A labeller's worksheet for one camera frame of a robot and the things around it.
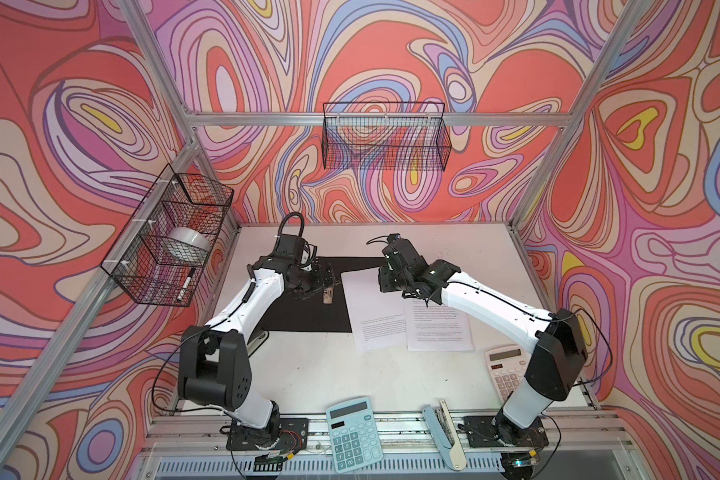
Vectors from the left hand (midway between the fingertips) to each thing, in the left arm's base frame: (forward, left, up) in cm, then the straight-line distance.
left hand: (331, 283), depth 87 cm
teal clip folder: (-4, +7, -12) cm, 15 cm away
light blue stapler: (-37, -29, -10) cm, 48 cm away
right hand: (-1, -16, +2) cm, 16 cm away
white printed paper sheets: (-7, -33, -15) cm, 37 cm away
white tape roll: (+2, +34, +19) cm, 39 cm away
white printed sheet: (-5, -14, -13) cm, 20 cm away
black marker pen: (-10, +35, +12) cm, 38 cm away
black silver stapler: (-12, +23, -12) cm, 28 cm away
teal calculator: (-37, -7, -11) cm, 39 cm away
